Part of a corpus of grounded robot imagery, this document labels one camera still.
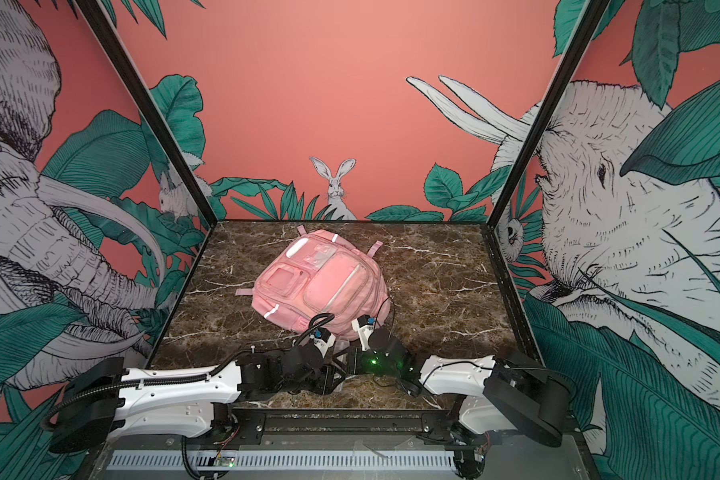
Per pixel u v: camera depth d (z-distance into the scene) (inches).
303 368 23.0
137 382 17.4
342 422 30.1
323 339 27.9
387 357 24.2
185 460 27.0
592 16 27.4
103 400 16.4
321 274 36.5
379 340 25.9
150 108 34.0
